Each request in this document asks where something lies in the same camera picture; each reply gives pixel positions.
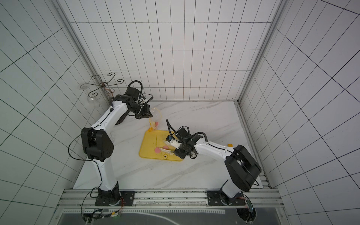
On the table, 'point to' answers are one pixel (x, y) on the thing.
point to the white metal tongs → (173, 143)
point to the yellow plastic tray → (152, 140)
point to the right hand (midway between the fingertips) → (179, 146)
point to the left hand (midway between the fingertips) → (151, 116)
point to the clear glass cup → (93, 101)
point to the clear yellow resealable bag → (155, 120)
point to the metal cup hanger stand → (104, 85)
